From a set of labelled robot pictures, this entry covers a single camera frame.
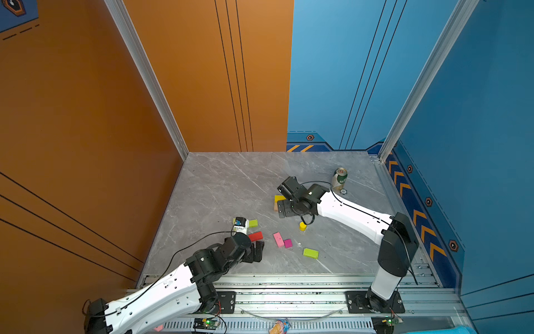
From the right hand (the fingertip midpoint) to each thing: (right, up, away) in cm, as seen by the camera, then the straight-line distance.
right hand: (288, 208), depth 85 cm
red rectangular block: (-14, -13, +6) cm, 20 cm away
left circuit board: (-29, -37, -14) cm, 49 cm away
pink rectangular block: (-4, -13, +2) cm, 14 cm away
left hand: (-13, -11, -8) cm, 19 cm away
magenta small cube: (0, -15, +3) cm, 15 cm away
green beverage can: (+26, +13, +15) cm, 32 cm away
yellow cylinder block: (+7, -9, +6) cm, 13 cm away
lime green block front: (+9, -18, -1) cm, 20 cm away
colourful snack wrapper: (-4, -35, -18) cm, 40 cm away
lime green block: (-15, -8, +7) cm, 19 cm away
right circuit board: (+34, -36, -15) cm, 51 cm away
